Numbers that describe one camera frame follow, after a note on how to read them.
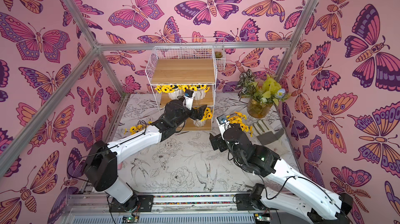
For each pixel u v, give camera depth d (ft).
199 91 2.52
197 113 2.39
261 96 2.95
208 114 2.86
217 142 1.94
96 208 2.40
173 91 2.52
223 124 1.85
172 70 2.45
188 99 2.24
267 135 3.16
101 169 1.44
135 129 2.74
